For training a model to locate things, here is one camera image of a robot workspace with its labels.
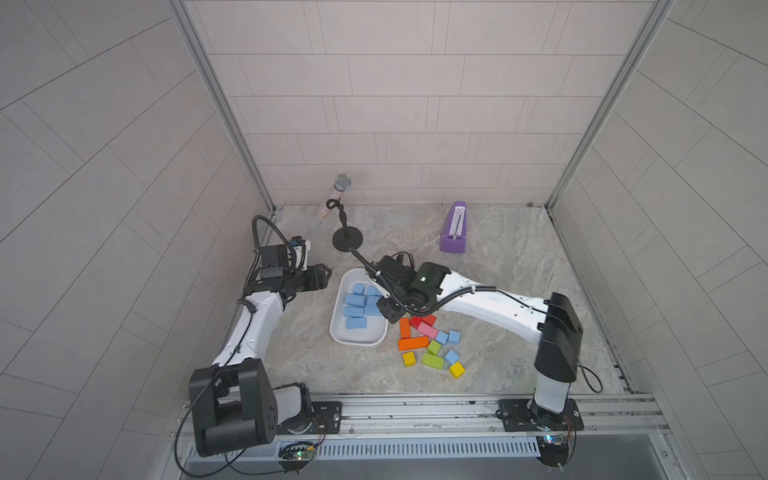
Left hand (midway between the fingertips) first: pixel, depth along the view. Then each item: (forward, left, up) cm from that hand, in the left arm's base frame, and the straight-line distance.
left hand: (325, 267), depth 86 cm
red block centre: (-11, -27, -10) cm, 31 cm away
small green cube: (-19, -31, -9) cm, 38 cm away
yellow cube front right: (-25, -37, -9) cm, 46 cm away
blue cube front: (-22, -36, -9) cm, 43 cm away
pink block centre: (-14, -30, -11) cm, 35 cm away
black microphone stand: (+19, -3, -10) cm, 22 cm away
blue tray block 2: (-9, -8, -10) cm, 15 cm away
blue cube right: (-17, -37, -9) cm, 42 cm away
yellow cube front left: (-22, -24, -10) cm, 35 cm away
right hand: (-12, -18, 0) cm, 22 cm away
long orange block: (-18, -26, -10) cm, 33 cm away
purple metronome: (+15, -40, -5) cm, 43 cm away
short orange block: (-13, -24, -12) cm, 29 cm away
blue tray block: (-6, -9, -8) cm, 13 cm away
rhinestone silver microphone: (+18, -5, +17) cm, 25 cm away
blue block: (-12, -9, -11) cm, 19 cm away
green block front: (-23, -31, -10) cm, 40 cm away
